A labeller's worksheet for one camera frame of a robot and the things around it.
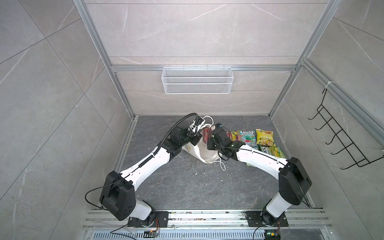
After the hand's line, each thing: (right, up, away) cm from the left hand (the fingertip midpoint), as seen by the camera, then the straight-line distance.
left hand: (201, 126), depth 79 cm
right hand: (+5, -9, +9) cm, 13 cm away
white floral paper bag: (0, -13, 0) cm, 13 cm away
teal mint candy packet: (+35, -8, +25) cm, 44 cm away
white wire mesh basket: (-2, +32, +22) cm, 39 cm away
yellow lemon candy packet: (+18, -15, -22) cm, 33 cm away
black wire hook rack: (+65, -2, -9) cm, 66 cm away
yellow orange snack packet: (+24, -8, +23) cm, 34 cm away
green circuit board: (+34, -52, -9) cm, 63 cm away
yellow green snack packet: (+45, -8, +22) cm, 51 cm away
